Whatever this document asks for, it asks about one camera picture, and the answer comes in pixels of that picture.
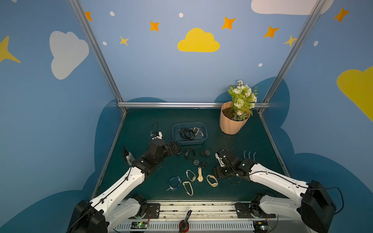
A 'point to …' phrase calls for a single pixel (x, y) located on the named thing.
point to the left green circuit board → (139, 225)
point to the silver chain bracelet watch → (200, 133)
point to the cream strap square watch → (188, 188)
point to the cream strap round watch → (214, 184)
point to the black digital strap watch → (190, 154)
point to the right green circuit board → (260, 226)
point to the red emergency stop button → (184, 226)
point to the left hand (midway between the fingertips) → (175, 144)
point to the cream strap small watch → (200, 178)
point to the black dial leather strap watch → (196, 162)
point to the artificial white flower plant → (244, 100)
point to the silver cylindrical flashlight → (128, 157)
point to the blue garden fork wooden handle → (249, 155)
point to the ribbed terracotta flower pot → (232, 122)
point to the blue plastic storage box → (197, 140)
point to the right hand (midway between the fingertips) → (218, 170)
